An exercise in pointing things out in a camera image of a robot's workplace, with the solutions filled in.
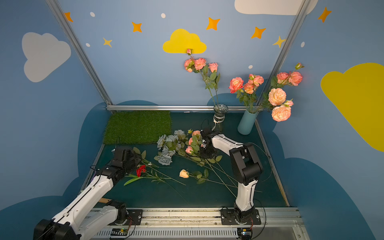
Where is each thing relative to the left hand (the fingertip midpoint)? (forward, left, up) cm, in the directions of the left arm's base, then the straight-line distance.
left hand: (140, 155), depth 85 cm
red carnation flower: (-8, -1, -8) cm, 11 cm away
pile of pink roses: (+9, -32, -10) cm, 34 cm away
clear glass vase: (+33, -48, +5) cm, 59 cm away
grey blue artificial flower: (+8, -16, -1) cm, 18 cm away
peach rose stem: (-9, -37, -9) cm, 39 cm away
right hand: (+6, -39, -10) cm, 41 cm away
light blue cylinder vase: (+26, -67, +3) cm, 72 cm away
